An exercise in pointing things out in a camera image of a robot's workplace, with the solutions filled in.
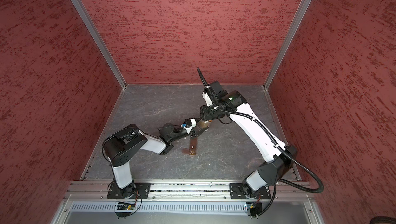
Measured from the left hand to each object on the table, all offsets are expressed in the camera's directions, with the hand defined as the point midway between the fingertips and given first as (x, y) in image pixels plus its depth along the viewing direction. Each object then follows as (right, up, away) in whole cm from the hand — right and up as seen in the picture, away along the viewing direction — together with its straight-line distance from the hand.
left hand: (206, 123), depth 79 cm
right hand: (-1, +3, -7) cm, 7 cm away
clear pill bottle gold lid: (-1, 0, -5) cm, 6 cm away
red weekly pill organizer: (-8, -17, +7) cm, 20 cm away
